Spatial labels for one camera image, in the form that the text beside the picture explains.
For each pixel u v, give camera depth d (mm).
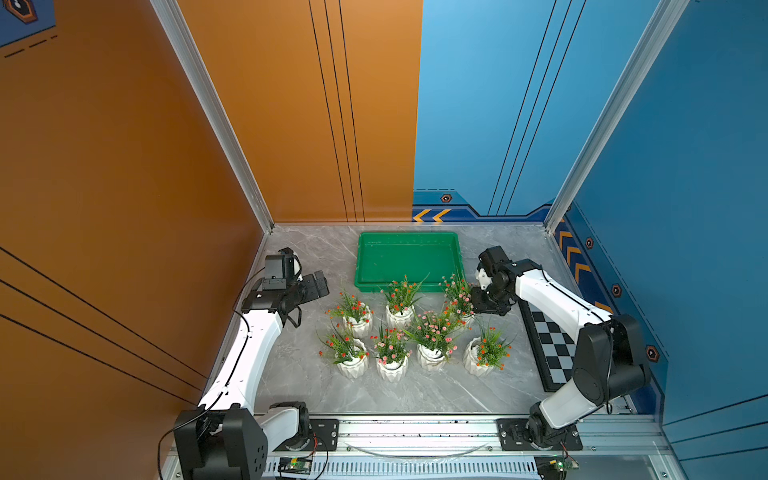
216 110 862
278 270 610
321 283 741
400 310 843
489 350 744
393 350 756
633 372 452
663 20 708
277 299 561
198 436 381
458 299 831
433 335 756
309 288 725
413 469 696
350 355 793
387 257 1092
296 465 718
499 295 736
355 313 821
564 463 696
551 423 619
